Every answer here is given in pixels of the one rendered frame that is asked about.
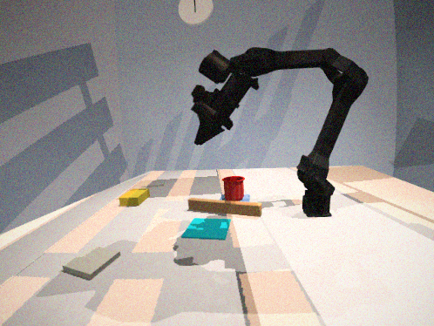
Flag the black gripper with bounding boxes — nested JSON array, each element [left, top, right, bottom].
[[191, 88, 240, 145]]

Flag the yellow rectangular block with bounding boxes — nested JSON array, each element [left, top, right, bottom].
[[119, 188, 150, 207]]

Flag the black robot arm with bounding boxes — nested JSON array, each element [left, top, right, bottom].
[[199, 47, 369, 218]]

